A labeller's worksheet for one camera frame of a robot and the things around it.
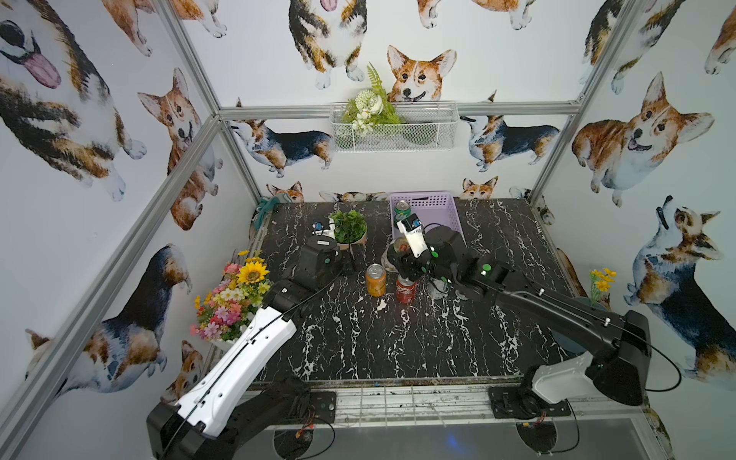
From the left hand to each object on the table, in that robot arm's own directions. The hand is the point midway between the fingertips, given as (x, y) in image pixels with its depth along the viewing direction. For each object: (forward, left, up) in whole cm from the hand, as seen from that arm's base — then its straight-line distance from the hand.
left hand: (346, 240), depth 75 cm
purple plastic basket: (+34, -31, -26) cm, 53 cm away
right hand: (-1, -15, +1) cm, 15 cm away
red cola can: (-5, -16, -18) cm, 25 cm away
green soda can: (+27, -17, -18) cm, 37 cm away
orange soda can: (-2, -7, -18) cm, 20 cm away
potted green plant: (+15, +1, -14) cm, 20 cm away
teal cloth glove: (+39, +39, -28) cm, 62 cm away
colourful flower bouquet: (-15, +31, -9) cm, 35 cm away
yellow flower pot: (-10, -67, -9) cm, 69 cm away
